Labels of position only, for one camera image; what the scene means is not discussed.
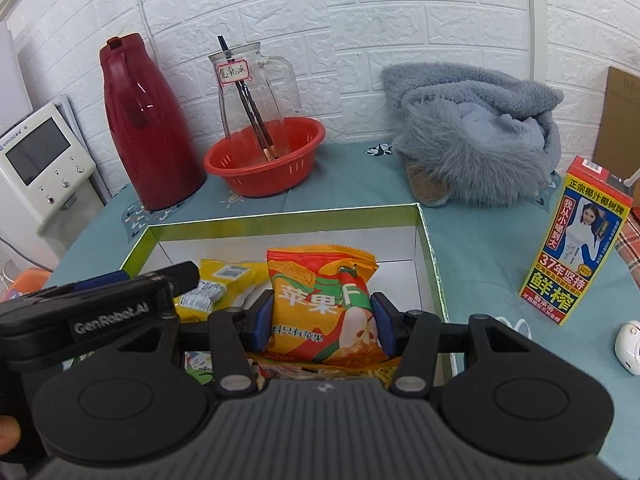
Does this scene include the yellow-red drink carton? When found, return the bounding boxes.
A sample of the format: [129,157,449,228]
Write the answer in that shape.
[518,156,635,328]

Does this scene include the yellow snack packet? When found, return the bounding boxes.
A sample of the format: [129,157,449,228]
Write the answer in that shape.
[172,259,267,324]

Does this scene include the person's left hand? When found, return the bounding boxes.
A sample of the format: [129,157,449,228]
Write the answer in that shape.
[0,416,22,455]

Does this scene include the red plastic basket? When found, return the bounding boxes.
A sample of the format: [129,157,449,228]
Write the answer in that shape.
[202,116,326,198]

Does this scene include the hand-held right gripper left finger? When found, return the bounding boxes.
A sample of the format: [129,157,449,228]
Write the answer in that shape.
[112,290,275,397]

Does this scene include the teal printed tablecloth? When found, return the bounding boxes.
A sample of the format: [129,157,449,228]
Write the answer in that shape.
[37,137,640,466]

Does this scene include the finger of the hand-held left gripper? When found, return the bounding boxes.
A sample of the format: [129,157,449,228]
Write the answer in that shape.
[72,261,200,303]

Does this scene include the red thermos jug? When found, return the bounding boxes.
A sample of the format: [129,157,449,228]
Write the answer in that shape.
[98,33,208,212]

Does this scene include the brown cardboard box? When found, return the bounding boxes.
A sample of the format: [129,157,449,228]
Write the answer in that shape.
[592,66,640,171]

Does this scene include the white dispenser with screen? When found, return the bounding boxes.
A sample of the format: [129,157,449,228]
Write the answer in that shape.
[0,102,108,271]

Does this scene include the grey fluffy cloth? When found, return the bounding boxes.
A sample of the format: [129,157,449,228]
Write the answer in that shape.
[381,62,563,208]

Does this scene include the dark chopstick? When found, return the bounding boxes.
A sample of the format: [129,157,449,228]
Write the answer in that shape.
[216,35,273,161]
[221,35,277,162]

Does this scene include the red plaid cloth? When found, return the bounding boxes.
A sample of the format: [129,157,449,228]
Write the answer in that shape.
[615,205,640,286]

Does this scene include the orange plastic basin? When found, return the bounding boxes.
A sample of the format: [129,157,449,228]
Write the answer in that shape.
[0,266,52,302]

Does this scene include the white wall conduit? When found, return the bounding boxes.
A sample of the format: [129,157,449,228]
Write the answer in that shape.
[524,0,552,87]

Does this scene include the green cardboard box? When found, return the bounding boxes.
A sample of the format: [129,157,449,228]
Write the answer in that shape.
[120,202,458,387]

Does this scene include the orange apple chip packet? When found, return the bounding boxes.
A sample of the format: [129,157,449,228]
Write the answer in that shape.
[265,245,391,368]

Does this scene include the glass pitcher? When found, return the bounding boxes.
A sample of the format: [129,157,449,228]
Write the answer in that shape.
[209,42,303,156]

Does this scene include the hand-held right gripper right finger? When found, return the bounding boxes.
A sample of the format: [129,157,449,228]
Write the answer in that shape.
[371,294,533,397]

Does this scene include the small white round device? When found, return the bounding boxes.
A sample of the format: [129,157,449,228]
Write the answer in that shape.
[614,319,640,377]

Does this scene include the green-white tofu snack packet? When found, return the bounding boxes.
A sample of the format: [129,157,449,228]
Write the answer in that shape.
[184,351,216,387]

